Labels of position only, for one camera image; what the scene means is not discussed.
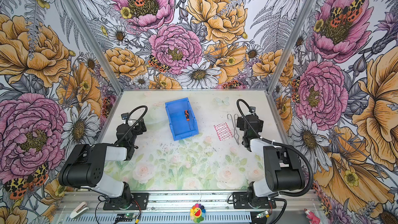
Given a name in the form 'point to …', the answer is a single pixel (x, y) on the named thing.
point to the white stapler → (79, 210)
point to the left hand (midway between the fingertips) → (136, 123)
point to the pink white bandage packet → (223, 131)
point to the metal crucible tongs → (235, 135)
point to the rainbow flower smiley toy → (197, 213)
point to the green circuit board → (129, 215)
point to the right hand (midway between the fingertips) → (249, 121)
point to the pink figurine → (313, 219)
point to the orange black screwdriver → (186, 114)
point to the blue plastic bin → (179, 125)
